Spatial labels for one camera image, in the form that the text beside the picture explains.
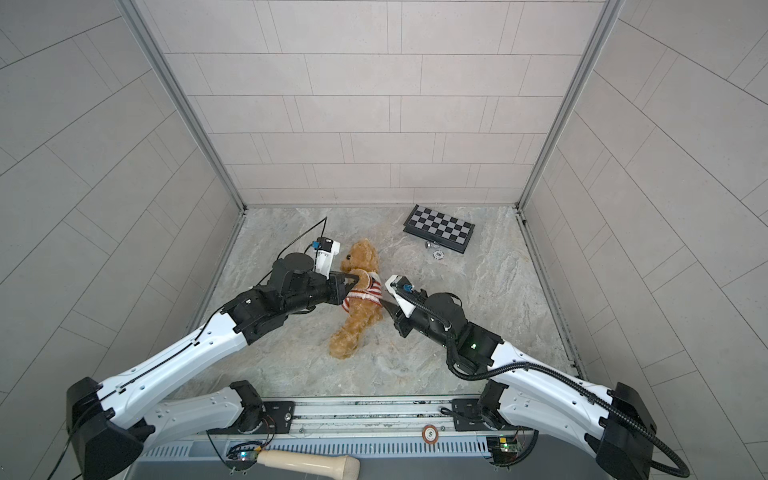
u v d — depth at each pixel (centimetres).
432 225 108
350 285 68
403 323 61
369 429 71
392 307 65
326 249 63
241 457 65
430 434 69
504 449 68
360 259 76
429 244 103
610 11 71
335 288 61
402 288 58
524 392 47
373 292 73
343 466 62
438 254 102
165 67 80
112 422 37
